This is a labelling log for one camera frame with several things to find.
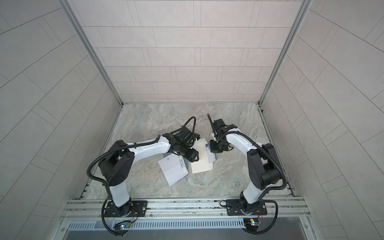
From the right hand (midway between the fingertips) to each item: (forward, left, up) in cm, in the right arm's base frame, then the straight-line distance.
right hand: (212, 151), depth 87 cm
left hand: (-3, +7, +1) cm, 8 cm away
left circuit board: (-33, +43, 0) cm, 54 cm away
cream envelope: (-6, +6, -4) cm, 9 cm away
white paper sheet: (-7, +24, -3) cm, 25 cm away
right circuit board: (-36, -14, -5) cm, 39 cm away
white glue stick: (-5, +17, -1) cm, 18 cm away
